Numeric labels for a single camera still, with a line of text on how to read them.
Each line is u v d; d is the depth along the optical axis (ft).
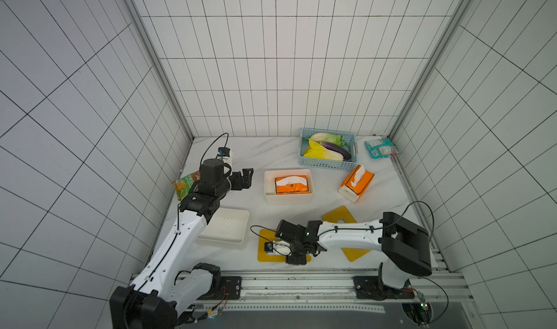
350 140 3.73
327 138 3.59
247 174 2.29
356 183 3.00
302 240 2.00
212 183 1.84
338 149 3.48
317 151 3.36
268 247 2.29
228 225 2.86
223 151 2.15
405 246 1.43
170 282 1.36
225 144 2.11
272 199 3.05
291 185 2.97
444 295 2.15
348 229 1.63
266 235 2.32
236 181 2.23
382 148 3.61
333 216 2.97
